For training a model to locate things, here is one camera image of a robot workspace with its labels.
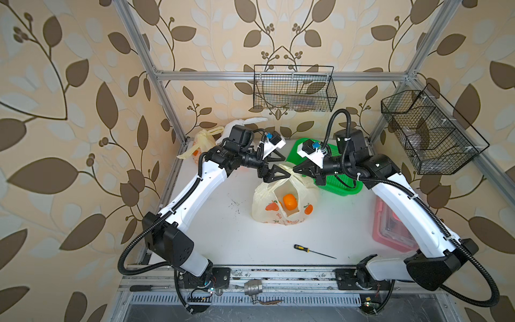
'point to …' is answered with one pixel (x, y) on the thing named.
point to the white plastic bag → (239, 122)
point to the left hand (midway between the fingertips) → (282, 163)
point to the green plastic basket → (336, 184)
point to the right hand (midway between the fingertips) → (295, 167)
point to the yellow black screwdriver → (307, 249)
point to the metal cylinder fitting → (253, 287)
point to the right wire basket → (434, 137)
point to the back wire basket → (294, 88)
